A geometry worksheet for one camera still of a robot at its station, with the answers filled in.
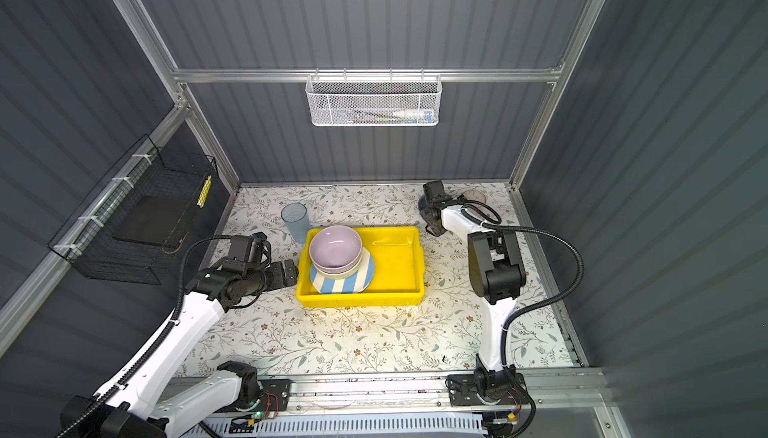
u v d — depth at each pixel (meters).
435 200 0.82
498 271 0.56
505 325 0.59
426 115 0.90
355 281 0.89
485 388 0.66
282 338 0.83
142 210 0.74
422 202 1.08
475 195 0.94
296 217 0.92
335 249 0.91
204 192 0.83
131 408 0.39
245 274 0.60
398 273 0.96
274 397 0.72
